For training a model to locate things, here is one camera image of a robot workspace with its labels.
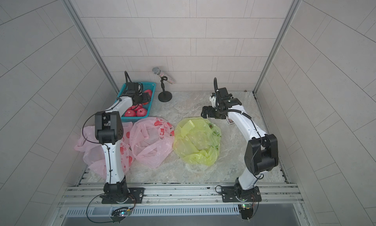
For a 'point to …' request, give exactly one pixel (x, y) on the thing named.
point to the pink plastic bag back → (152, 140)
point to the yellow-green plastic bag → (197, 140)
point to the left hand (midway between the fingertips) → (148, 95)
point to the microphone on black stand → (164, 96)
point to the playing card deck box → (229, 120)
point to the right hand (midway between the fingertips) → (208, 113)
